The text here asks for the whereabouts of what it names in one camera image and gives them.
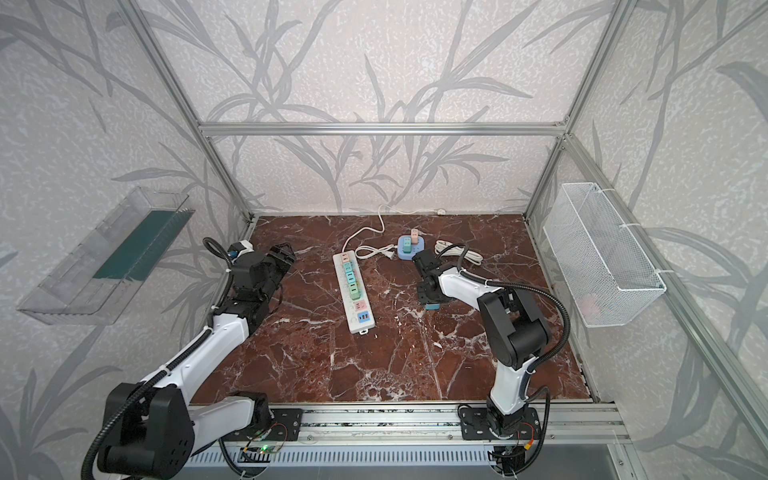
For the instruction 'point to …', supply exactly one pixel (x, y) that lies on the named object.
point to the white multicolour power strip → (359, 312)
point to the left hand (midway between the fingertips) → (290, 239)
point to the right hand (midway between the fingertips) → (430, 286)
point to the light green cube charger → (354, 291)
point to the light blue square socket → (415, 247)
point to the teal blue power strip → (432, 306)
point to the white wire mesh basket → (606, 277)
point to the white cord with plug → (383, 251)
